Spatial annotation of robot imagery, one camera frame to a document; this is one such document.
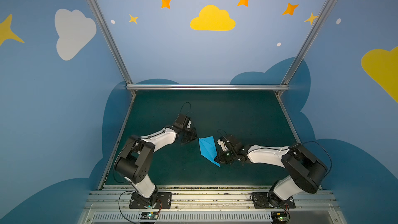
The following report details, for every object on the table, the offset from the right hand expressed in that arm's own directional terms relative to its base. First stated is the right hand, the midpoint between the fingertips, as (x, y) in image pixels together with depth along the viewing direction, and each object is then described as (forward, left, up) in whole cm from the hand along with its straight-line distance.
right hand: (214, 158), depth 88 cm
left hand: (+11, +9, +5) cm, 15 cm away
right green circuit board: (-26, -31, -2) cm, 40 cm away
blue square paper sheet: (+7, +4, -2) cm, 8 cm away
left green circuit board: (-28, +31, -1) cm, 42 cm away
